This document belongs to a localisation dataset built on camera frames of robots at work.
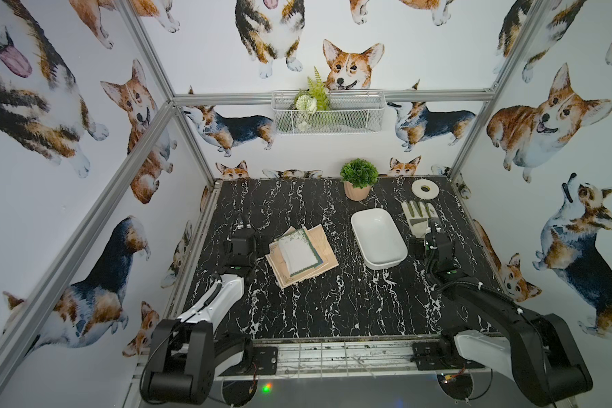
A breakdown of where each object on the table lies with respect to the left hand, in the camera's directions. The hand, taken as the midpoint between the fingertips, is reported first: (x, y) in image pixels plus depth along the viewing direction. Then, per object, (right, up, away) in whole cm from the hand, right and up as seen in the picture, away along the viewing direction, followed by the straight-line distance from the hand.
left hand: (251, 231), depth 89 cm
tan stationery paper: (+8, -12, +4) cm, 15 cm away
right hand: (+61, -1, -1) cm, 61 cm away
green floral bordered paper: (+16, -9, +7) cm, 19 cm away
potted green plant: (+39, +21, +12) cm, 46 cm away
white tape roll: (+72, +16, +29) cm, 79 cm away
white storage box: (+46, -4, +7) cm, 47 cm away
